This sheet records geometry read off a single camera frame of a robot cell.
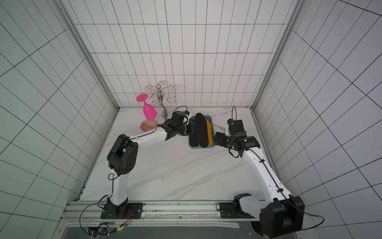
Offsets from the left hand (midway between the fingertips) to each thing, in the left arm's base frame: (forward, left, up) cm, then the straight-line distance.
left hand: (198, 131), depth 90 cm
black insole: (+5, -2, 0) cm, 6 cm away
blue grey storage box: (+19, -9, -10) cm, 24 cm away
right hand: (-9, -9, +6) cm, 14 cm away
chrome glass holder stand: (+15, +22, +16) cm, 31 cm away
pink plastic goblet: (+11, +32, +6) cm, 34 cm away
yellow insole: (+7, -9, -10) cm, 15 cm away
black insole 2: (-2, +3, -4) cm, 5 cm away
